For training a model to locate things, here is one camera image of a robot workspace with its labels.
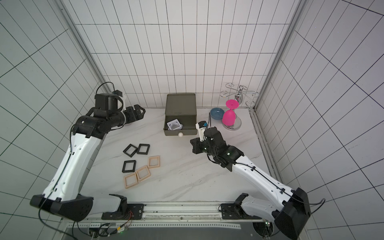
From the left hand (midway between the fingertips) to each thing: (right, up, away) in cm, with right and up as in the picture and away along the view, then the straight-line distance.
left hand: (135, 118), depth 71 cm
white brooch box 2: (+16, -4, +19) cm, 25 cm away
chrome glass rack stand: (+56, +15, +17) cm, 61 cm away
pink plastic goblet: (+50, +1, +18) cm, 53 cm away
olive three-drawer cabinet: (+21, +7, +22) cm, 31 cm away
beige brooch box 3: (-8, -35, +13) cm, 38 cm away
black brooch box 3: (-13, -31, +16) cm, 37 cm away
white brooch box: (+16, -4, +19) cm, 25 cm away
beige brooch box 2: (0, -33, +13) cm, 36 cm away
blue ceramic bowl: (+46, +4, +43) cm, 64 cm away
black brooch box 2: (-8, -21, +24) cm, 34 cm away
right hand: (+24, -12, +4) cm, 27 cm away
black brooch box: (-17, -21, +24) cm, 36 cm away
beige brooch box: (+3, -27, +21) cm, 35 cm away
